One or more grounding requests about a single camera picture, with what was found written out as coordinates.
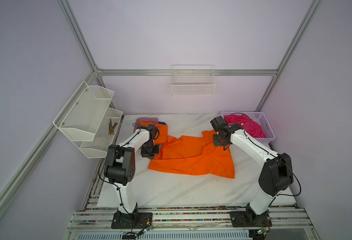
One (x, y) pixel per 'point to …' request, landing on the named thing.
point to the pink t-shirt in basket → (252, 128)
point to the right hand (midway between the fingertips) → (222, 143)
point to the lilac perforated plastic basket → (262, 119)
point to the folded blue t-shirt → (162, 123)
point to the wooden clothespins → (111, 127)
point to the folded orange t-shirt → (163, 130)
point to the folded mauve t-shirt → (149, 120)
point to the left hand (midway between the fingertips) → (152, 159)
